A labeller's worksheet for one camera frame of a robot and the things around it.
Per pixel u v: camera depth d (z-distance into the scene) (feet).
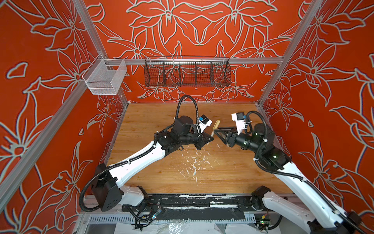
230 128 1.93
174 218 2.29
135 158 1.47
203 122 1.97
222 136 2.04
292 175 1.45
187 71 3.21
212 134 2.17
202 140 1.94
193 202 2.44
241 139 1.90
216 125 2.12
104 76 3.04
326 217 1.25
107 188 1.26
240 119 1.87
